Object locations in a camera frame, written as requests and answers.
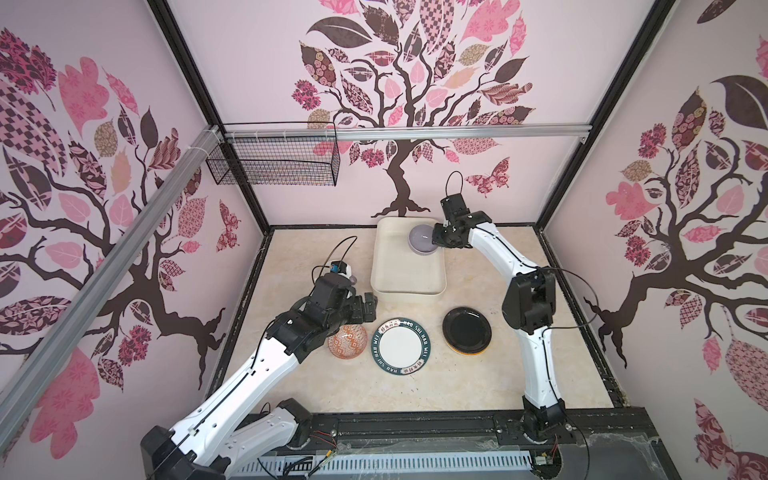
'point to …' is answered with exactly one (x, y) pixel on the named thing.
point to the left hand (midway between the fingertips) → (361, 305)
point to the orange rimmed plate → (469, 348)
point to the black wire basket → (276, 153)
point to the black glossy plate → (466, 330)
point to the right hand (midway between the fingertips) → (437, 234)
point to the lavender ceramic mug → (353, 279)
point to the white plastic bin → (396, 270)
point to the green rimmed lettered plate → (401, 346)
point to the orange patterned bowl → (349, 343)
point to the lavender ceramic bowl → (420, 240)
